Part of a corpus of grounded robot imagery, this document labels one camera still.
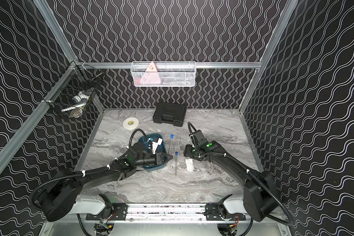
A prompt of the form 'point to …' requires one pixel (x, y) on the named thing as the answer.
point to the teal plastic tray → (148, 149)
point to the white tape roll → (131, 123)
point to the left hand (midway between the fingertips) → (172, 156)
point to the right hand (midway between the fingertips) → (187, 152)
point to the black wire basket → (70, 95)
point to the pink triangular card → (151, 75)
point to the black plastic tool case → (168, 113)
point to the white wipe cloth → (189, 164)
